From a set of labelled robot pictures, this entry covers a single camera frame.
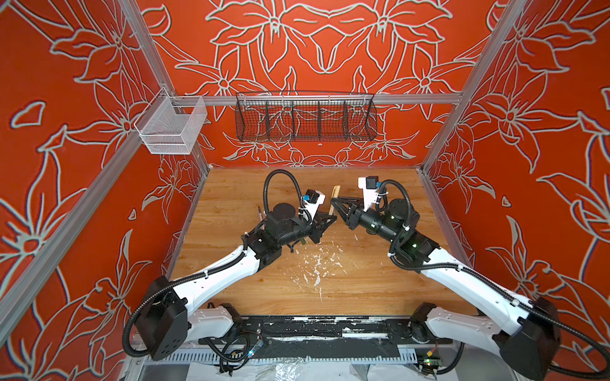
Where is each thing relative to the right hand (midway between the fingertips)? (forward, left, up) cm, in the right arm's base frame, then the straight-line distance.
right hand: (329, 201), depth 65 cm
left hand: (-1, -2, -6) cm, 6 cm away
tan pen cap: (+2, -2, +1) cm, 3 cm away
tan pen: (-1, -1, -4) cm, 4 cm away
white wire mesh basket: (+33, +59, +1) cm, 68 cm away
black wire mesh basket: (+47, +6, -3) cm, 47 cm away
